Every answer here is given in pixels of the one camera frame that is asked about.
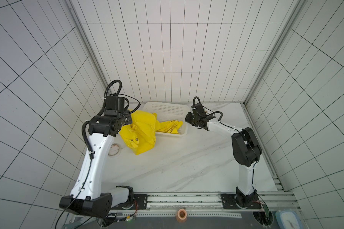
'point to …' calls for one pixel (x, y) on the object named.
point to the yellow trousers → (141, 133)
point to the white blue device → (288, 219)
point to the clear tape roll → (114, 150)
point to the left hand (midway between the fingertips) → (122, 121)
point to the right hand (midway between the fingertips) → (186, 116)
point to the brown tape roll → (182, 215)
